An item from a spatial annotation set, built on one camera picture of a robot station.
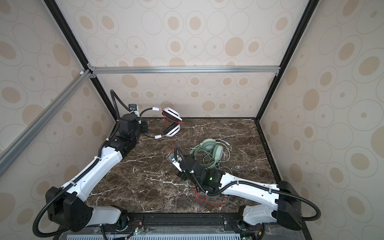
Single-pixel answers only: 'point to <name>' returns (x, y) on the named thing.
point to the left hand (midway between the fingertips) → (145, 115)
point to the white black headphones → (172, 129)
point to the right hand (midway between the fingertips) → (180, 159)
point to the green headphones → (209, 152)
